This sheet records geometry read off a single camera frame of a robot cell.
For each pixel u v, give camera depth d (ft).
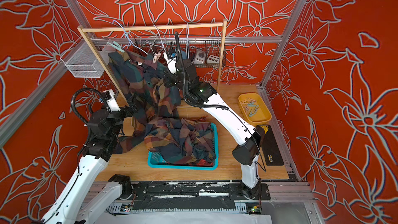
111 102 1.92
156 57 1.97
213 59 3.10
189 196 2.38
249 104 3.48
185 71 1.56
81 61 2.74
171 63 1.75
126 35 2.96
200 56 3.03
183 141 2.49
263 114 3.30
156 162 2.62
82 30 1.96
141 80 2.57
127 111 2.02
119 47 2.23
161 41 3.11
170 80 1.94
